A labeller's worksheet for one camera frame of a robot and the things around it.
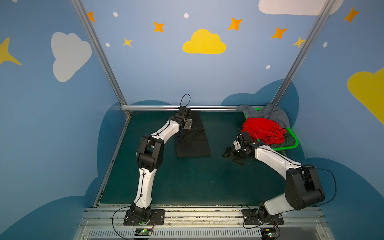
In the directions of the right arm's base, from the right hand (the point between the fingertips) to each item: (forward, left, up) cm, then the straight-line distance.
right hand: (228, 156), depth 89 cm
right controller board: (-37, -18, -8) cm, 41 cm away
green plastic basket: (+20, -42, +2) cm, 47 cm away
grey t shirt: (+39, -34, +2) cm, 52 cm away
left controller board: (-40, +43, -6) cm, 59 cm away
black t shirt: (+15, +22, -9) cm, 28 cm away
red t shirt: (+18, -24, +5) cm, 30 cm away
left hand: (+23, +30, +4) cm, 38 cm away
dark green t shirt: (+11, -38, +4) cm, 40 cm away
